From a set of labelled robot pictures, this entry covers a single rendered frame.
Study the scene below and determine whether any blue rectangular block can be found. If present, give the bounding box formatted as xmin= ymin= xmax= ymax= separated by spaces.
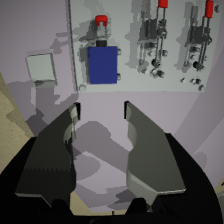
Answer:
xmin=88 ymin=46 xmax=117 ymax=84

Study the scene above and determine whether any red-handled toggle clamp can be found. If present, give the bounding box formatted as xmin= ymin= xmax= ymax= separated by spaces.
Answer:
xmin=93 ymin=15 xmax=111 ymax=47

